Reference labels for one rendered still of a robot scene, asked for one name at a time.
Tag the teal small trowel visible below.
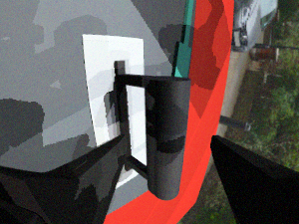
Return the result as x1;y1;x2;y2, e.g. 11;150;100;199
172;0;193;79

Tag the grey flat mat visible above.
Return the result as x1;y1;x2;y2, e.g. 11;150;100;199
0;0;186;172

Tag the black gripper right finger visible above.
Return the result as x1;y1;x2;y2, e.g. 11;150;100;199
210;135;299;224

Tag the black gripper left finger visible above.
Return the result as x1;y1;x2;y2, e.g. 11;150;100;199
0;135;127;224

